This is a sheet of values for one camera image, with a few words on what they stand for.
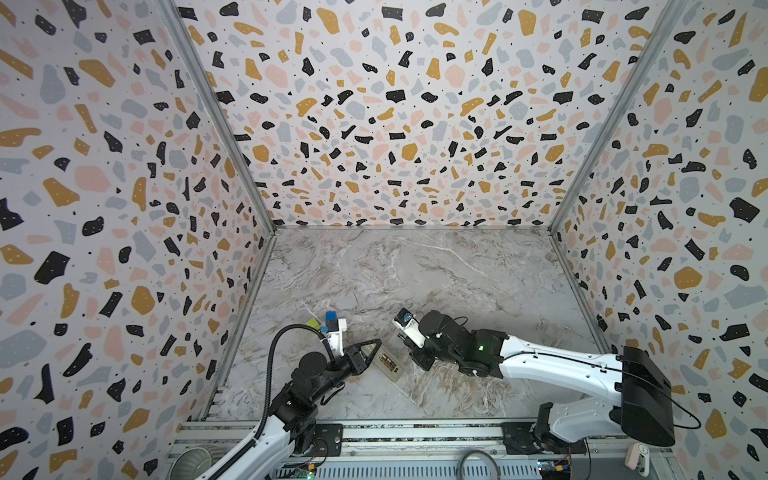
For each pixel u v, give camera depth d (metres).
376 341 0.76
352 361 0.68
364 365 0.71
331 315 0.95
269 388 0.58
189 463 0.70
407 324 0.66
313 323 0.92
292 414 0.60
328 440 0.74
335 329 0.72
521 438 0.75
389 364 0.76
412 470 0.70
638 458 0.70
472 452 0.70
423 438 0.76
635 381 0.42
